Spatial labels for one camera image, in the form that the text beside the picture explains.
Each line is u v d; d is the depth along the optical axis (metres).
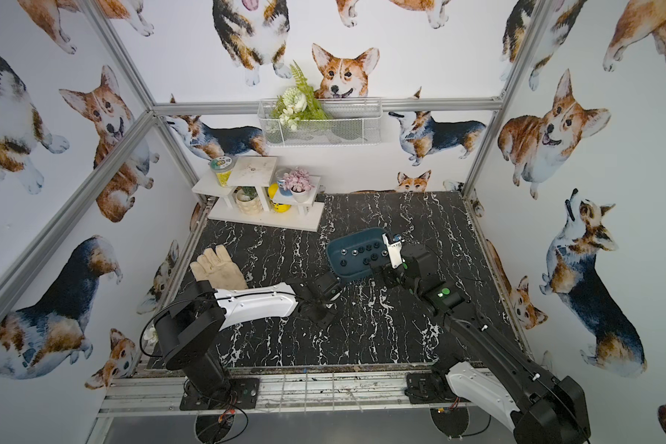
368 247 1.03
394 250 0.69
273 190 1.03
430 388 0.74
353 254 1.01
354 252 1.02
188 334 0.45
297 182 0.90
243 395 0.74
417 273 0.57
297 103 0.78
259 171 1.00
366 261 1.00
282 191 0.96
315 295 0.67
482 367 0.61
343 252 1.02
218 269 0.98
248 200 1.12
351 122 0.93
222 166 0.98
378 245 1.04
